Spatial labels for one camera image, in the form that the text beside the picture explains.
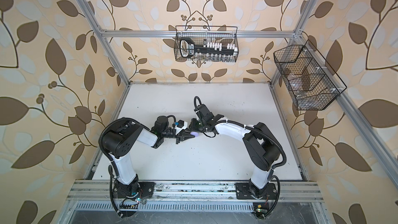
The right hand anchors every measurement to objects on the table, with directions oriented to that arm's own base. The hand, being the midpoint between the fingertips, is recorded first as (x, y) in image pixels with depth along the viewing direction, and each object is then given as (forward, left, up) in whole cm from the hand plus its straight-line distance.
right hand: (190, 128), depth 88 cm
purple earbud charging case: (-4, -3, +2) cm, 6 cm away
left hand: (-3, -3, 0) cm, 4 cm away
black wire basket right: (+7, -61, +24) cm, 66 cm away
